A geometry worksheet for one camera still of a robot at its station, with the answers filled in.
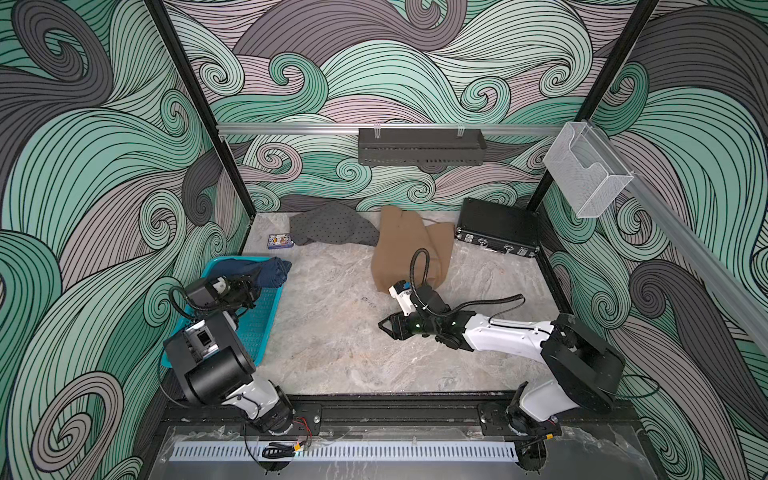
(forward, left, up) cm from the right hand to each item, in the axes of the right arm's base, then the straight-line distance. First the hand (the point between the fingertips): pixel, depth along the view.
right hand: (381, 326), depth 82 cm
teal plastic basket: (+1, +35, +2) cm, 35 cm away
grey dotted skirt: (+41, +18, -2) cm, 45 cm away
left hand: (+15, +36, +8) cm, 40 cm away
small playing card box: (+37, +38, -5) cm, 53 cm away
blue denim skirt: (+13, +33, +9) cm, 36 cm away
